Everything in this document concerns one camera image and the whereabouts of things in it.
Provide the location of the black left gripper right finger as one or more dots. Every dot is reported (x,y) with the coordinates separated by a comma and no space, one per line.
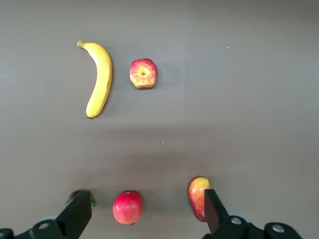
(214,214)

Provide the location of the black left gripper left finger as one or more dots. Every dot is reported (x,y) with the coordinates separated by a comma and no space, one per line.
(74,214)

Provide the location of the yellow banana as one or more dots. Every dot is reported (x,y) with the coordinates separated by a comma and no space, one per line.
(102,74)

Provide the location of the red yellow apple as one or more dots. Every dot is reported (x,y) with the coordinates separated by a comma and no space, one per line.
(143,74)

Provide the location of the dark purple mangosteen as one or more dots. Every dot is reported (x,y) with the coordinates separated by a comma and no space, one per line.
(71,196)

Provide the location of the red yellow mango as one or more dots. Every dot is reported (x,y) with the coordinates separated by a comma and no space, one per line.
(197,194)

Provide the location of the red pomegranate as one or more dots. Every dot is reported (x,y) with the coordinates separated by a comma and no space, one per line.
(127,207)

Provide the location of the brown table cover sheet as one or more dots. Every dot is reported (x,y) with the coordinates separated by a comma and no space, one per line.
(224,99)

